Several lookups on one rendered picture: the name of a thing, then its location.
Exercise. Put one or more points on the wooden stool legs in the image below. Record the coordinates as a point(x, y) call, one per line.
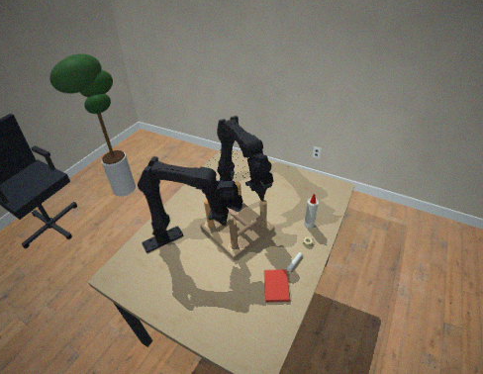
point(233, 224)

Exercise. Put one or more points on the pale yellow roll of tape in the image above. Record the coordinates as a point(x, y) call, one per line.
point(307, 239)

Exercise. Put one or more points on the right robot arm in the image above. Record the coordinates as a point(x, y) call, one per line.
point(202, 178)

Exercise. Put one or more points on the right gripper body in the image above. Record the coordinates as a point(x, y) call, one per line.
point(213, 215)

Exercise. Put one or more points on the red flat rectangular block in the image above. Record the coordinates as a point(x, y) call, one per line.
point(276, 286)

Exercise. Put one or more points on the white glue bottle with red cap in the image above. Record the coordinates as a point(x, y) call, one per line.
point(311, 212)

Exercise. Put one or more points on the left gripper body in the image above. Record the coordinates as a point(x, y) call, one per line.
point(252, 186)

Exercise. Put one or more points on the light grey cylinder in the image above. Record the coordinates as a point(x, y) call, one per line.
point(294, 262)

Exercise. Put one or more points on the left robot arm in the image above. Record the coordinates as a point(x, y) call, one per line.
point(251, 148)

